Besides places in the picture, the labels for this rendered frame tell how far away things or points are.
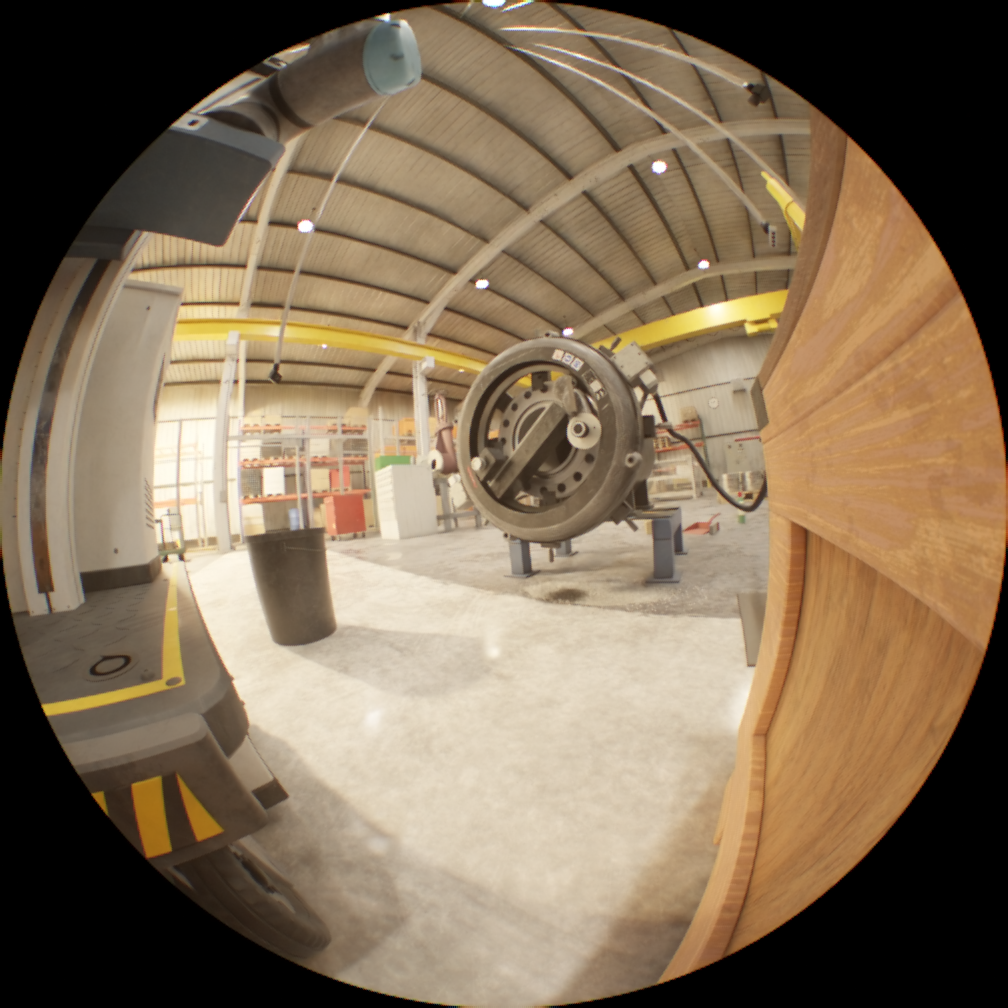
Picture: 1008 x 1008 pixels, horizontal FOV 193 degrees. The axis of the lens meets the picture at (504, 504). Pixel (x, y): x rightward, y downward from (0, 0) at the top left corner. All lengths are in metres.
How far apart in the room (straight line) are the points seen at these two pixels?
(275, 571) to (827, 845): 1.09
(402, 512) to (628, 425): 4.16
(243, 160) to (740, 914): 0.74
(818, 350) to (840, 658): 0.16
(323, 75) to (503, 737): 1.01
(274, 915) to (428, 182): 8.89
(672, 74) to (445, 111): 4.83
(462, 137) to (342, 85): 7.86
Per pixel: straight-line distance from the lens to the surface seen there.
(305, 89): 0.59
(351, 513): 6.17
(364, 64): 0.56
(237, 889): 0.30
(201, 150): 0.47
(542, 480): 1.13
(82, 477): 0.62
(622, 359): 0.98
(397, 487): 4.73
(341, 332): 9.42
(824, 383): 0.17
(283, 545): 0.98
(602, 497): 0.90
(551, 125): 8.72
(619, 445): 0.89
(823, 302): 0.16
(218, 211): 0.50
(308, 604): 1.03
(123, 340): 0.68
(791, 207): 5.00
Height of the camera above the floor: 0.38
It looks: level
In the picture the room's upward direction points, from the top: 6 degrees counter-clockwise
